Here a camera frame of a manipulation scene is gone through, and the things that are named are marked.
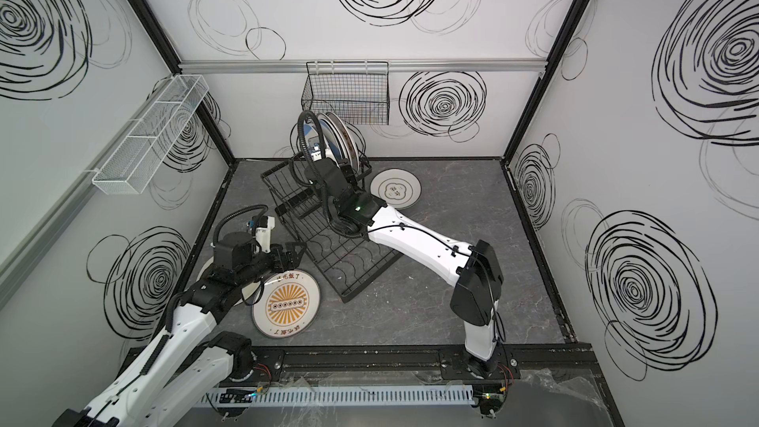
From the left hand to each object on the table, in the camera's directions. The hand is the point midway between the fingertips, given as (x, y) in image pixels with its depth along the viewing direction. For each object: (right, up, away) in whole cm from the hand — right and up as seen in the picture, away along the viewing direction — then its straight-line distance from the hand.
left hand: (293, 246), depth 79 cm
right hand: (+12, +24, -5) cm, 27 cm away
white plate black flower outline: (+29, +16, +33) cm, 47 cm away
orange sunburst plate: (-3, -18, +4) cm, 18 cm away
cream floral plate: (-30, -8, +12) cm, 33 cm away
